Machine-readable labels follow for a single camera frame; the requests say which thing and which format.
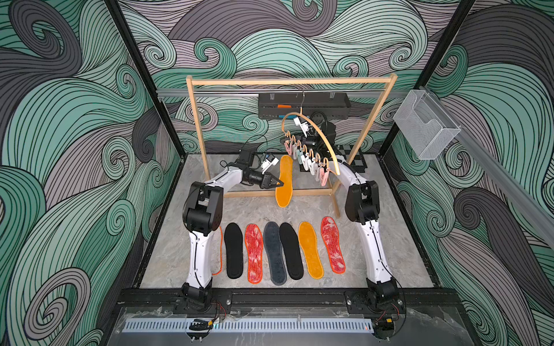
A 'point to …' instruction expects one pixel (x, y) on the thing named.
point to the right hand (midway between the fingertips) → (281, 140)
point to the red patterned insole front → (216, 254)
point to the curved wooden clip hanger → (312, 163)
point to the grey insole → (275, 253)
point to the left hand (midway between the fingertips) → (281, 182)
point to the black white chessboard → (358, 162)
